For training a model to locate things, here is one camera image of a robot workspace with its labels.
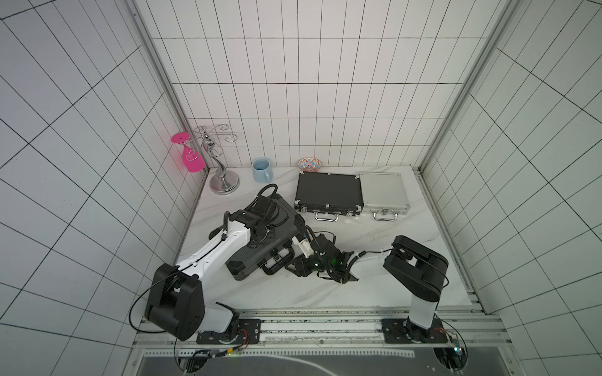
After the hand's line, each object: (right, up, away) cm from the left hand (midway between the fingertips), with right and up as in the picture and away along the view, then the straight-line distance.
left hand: (261, 242), depth 84 cm
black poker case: (+27, +17, +19) cm, 38 cm away
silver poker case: (+52, +17, +18) cm, 57 cm away
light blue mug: (-5, +29, +27) cm, 40 cm away
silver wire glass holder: (-24, +23, +28) cm, 44 cm away
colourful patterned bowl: (+19, +32, +37) cm, 52 cm away
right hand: (+10, -6, +1) cm, 12 cm away
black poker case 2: (+5, -5, +1) cm, 7 cm away
